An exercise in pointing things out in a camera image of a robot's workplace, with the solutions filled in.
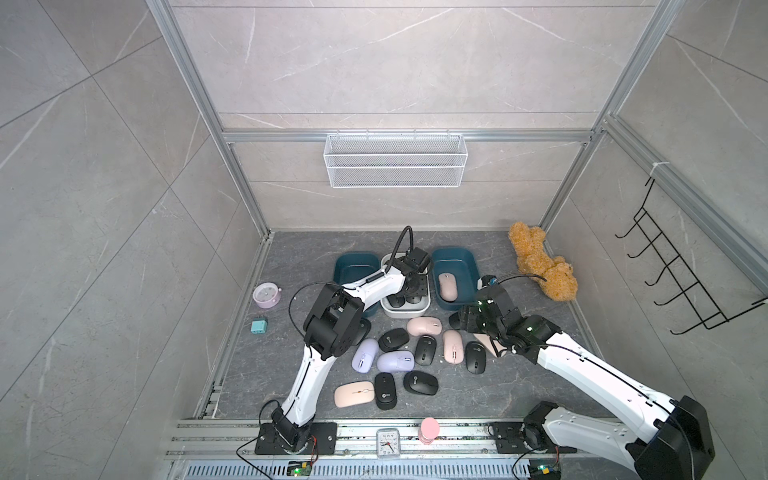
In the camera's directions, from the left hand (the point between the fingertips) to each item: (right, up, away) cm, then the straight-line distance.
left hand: (423, 284), depth 99 cm
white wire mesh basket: (-10, +42, +2) cm, 44 cm away
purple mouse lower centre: (-10, -20, -15) cm, 27 cm away
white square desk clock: (-12, -36, -27) cm, 47 cm away
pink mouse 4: (+9, -1, +2) cm, 9 cm away
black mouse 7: (-9, -5, -1) cm, 11 cm away
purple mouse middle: (-18, -19, -15) cm, 30 cm away
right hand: (+12, -6, -17) cm, 22 cm away
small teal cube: (-53, -12, -7) cm, 55 cm away
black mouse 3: (-12, -27, -19) cm, 35 cm away
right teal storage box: (+15, +8, +10) cm, 19 cm away
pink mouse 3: (+7, -17, -13) cm, 23 cm away
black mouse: (-3, -5, -3) cm, 6 cm away
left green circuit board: (-33, -42, -28) cm, 60 cm away
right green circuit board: (+27, -43, -27) cm, 57 cm away
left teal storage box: (-26, +5, +8) cm, 28 cm away
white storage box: (-1, -7, -8) cm, 11 cm away
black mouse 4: (-3, -25, -18) cm, 31 cm away
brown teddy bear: (+44, +3, -4) cm, 44 cm away
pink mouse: (-21, -28, -19) cm, 40 cm away
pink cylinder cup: (-2, -31, -31) cm, 44 cm away
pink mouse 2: (-1, -12, -8) cm, 14 cm away
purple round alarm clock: (-53, -4, 0) cm, 53 cm away
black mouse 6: (+14, -20, -13) cm, 28 cm away
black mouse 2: (-10, -16, -10) cm, 21 cm away
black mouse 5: (-1, -18, -13) cm, 22 cm away
